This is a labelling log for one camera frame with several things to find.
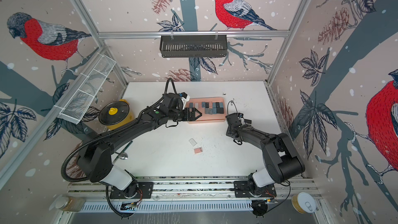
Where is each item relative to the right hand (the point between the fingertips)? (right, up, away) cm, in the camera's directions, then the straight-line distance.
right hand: (233, 129), depth 95 cm
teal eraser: (-19, +15, +12) cm, 27 cm away
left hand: (-21, +13, -14) cm, 29 cm away
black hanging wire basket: (-13, +57, +12) cm, 60 cm away
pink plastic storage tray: (-11, +7, +4) cm, 13 cm away
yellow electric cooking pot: (-70, +10, -7) cm, 71 cm away
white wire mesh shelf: (-86, +16, -15) cm, 89 cm away
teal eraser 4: (-11, +11, +9) cm, 18 cm away
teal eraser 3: (-6, +15, +12) cm, 20 cm away
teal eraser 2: (-11, +15, +12) cm, 22 cm away
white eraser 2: (-25, -6, -5) cm, 27 cm away
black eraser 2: (+10, +5, +3) cm, 12 cm away
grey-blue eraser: (-17, +11, +8) cm, 22 cm away
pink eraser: (-22, -10, -9) cm, 26 cm away
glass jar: (-75, -24, -31) cm, 85 cm away
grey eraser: (-14, +11, +8) cm, 20 cm away
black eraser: (-8, +11, +9) cm, 16 cm away
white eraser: (-24, +14, +12) cm, 30 cm away
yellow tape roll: (+25, -25, -29) cm, 46 cm away
